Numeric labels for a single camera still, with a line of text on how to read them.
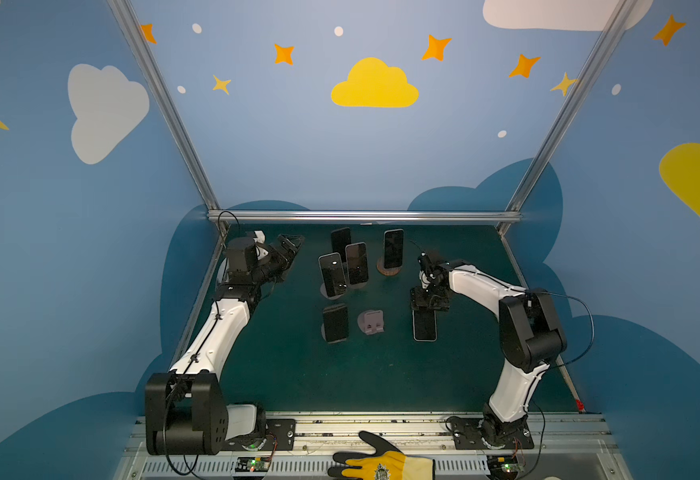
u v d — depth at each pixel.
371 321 0.90
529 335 0.50
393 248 0.99
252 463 0.71
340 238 1.00
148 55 0.75
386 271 1.07
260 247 0.65
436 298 0.88
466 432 0.75
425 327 0.91
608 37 0.73
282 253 0.72
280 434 0.73
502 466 0.71
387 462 0.69
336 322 0.82
